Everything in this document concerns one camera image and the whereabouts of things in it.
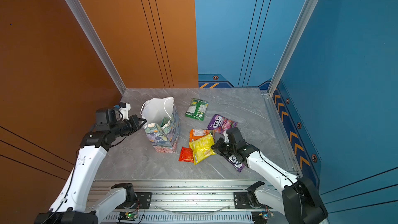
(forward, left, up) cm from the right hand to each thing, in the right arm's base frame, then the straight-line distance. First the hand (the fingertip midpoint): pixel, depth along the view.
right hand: (209, 147), depth 81 cm
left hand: (+8, +30, +16) cm, 35 cm away
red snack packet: (-1, +13, -8) cm, 15 cm away
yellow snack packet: (0, +4, -1) cm, 4 cm away
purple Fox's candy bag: (+20, -8, -7) cm, 22 cm away
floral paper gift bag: (+3, +21, +19) cm, 28 cm away
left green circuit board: (-28, +38, -10) cm, 49 cm away
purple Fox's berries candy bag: (-7, -16, -8) cm, 19 cm away
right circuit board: (-29, -24, -12) cm, 39 cm away
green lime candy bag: (+31, +7, -5) cm, 32 cm away
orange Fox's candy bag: (+12, +8, -7) cm, 16 cm away
